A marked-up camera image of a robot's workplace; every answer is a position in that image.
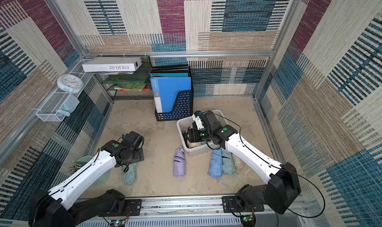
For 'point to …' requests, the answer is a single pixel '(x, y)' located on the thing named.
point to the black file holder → (185, 107)
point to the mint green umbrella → (130, 177)
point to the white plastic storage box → (182, 125)
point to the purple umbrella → (179, 166)
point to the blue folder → (164, 91)
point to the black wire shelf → (132, 85)
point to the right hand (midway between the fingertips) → (190, 133)
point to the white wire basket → (47, 113)
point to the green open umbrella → (81, 162)
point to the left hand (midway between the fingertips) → (134, 157)
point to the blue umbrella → (216, 166)
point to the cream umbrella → (191, 145)
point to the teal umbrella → (228, 161)
